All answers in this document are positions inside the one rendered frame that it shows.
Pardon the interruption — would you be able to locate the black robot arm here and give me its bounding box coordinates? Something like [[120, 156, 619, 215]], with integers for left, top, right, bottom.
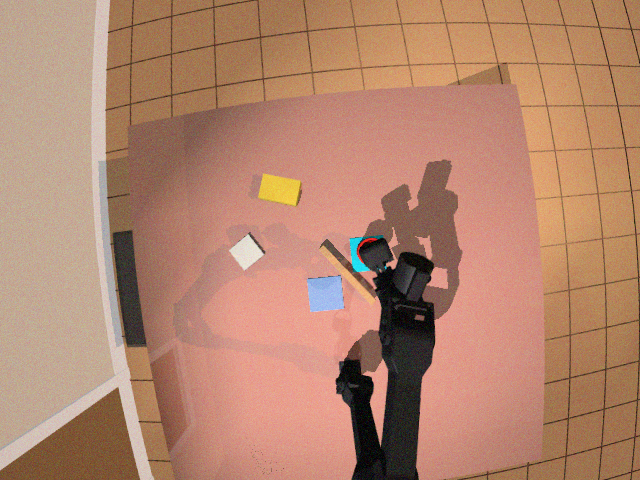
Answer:
[[335, 252, 436, 480]]

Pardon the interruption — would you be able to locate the yellow rectangular block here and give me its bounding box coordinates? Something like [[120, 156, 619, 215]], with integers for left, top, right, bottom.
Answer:
[[258, 173, 302, 206]]

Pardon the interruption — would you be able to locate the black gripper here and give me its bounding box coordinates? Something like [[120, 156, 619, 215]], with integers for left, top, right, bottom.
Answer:
[[359, 238, 394, 300]]

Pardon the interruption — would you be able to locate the white square block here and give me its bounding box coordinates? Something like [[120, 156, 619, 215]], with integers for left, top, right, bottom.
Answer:
[[229, 234, 264, 270]]

